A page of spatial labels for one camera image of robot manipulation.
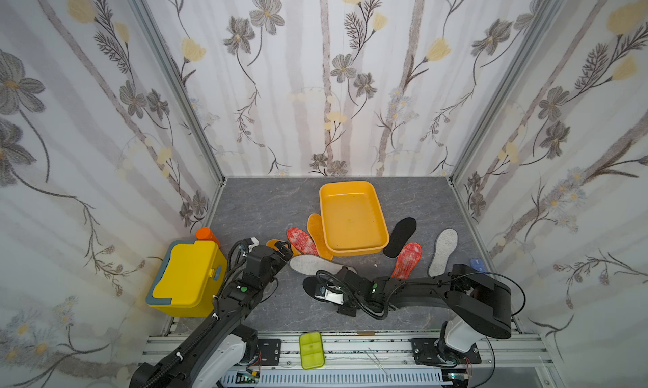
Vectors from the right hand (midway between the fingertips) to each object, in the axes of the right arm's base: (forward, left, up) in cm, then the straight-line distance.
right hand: (334, 295), depth 85 cm
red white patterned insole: (+21, +13, -2) cm, 25 cm away
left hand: (+12, +16, +10) cm, 23 cm away
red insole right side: (+14, -28, 0) cm, 31 cm away
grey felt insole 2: (+22, -44, -1) cm, 49 cm away
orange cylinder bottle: (+18, +48, +6) cm, 52 cm away
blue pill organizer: (+13, -53, +1) cm, 54 cm away
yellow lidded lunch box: (-1, +44, +12) cm, 46 cm away
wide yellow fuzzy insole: (+10, +21, +18) cm, 29 cm away
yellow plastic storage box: (+32, -8, -2) cm, 33 cm away
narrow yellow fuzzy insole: (+26, +8, -2) cm, 28 cm away
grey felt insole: (+11, +8, 0) cm, 13 cm away
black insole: (+27, -27, -2) cm, 38 cm away
